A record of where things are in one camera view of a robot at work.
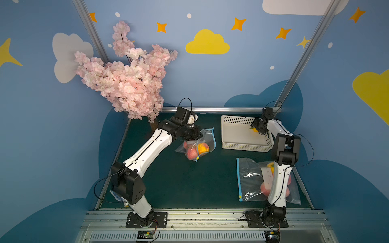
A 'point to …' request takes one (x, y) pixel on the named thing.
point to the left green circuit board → (145, 235)
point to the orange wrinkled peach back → (202, 148)
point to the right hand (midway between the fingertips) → (258, 124)
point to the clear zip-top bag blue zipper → (251, 186)
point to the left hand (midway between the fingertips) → (203, 133)
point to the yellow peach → (255, 130)
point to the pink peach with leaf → (266, 192)
